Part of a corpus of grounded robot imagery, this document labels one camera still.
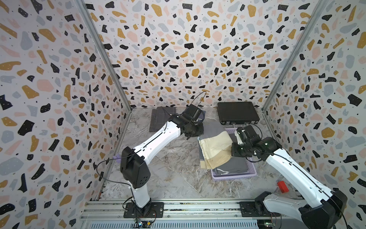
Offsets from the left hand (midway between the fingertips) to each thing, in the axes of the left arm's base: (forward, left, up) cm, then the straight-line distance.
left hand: (203, 131), depth 80 cm
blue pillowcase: (+28, -2, -19) cm, 34 cm away
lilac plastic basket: (-18, -9, -19) cm, 28 cm away
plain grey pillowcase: (-13, -19, -17) cm, 28 cm away
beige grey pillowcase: (-8, -6, -6) cm, 12 cm away
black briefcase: (+35, -32, -22) cm, 52 cm away
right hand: (-10, -14, -4) cm, 18 cm away
